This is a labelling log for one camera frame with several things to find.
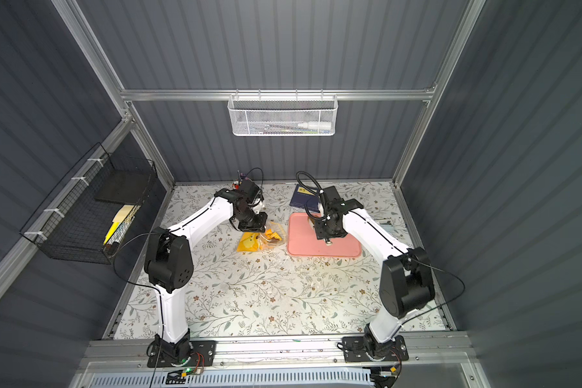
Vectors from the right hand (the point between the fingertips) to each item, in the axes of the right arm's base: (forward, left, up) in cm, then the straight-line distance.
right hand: (326, 231), depth 88 cm
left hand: (+1, +22, -2) cm, 22 cm away
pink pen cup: (+41, +39, -10) cm, 58 cm away
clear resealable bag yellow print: (+1, +28, -9) cm, 30 cm away
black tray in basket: (+6, +69, +17) cm, 71 cm away
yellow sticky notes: (-5, +66, +15) cm, 68 cm away
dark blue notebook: (+28, +10, -12) cm, 32 cm away
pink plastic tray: (+3, +9, -11) cm, 14 cm away
